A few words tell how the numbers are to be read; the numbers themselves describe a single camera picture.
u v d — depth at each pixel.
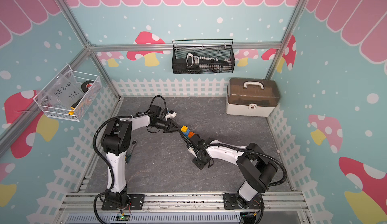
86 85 0.79
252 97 1.00
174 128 0.93
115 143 0.59
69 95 0.70
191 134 0.92
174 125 0.92
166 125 0.89
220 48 0.90
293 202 0.76
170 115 0.95
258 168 0.45
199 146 0.65
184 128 0.91
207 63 0.88
